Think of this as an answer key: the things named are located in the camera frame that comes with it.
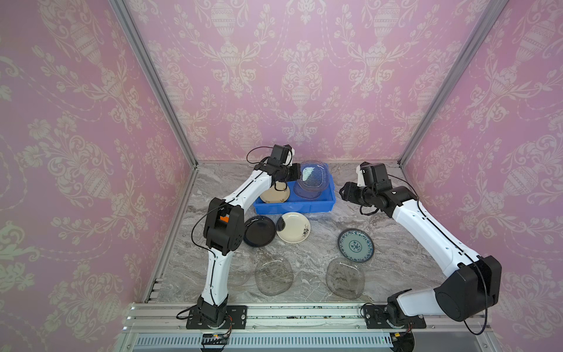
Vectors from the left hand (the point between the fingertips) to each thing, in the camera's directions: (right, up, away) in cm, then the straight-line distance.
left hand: (302, 173), depth 94 cm
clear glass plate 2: (+16, -40, -12) cm, 45 cm away
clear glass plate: (-11, -40, -11) cm, 43 cm away
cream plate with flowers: (-2, -24, 0) cm, 24 cm away
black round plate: (-18, -24, -2) cm, 31 cm away
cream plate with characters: (-10, -8, -12) cm, 18 cm away
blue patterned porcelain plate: (+22, -30, -4) cm, 37 cm away
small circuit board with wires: (-31, -56, -21) cm, 68 cm away
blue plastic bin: (+13, -14, +14) cm, 24 cm away
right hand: (+16, -7, -12) cm, 21 cm away
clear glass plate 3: (-25, -38, -9) cm, 46 cm away
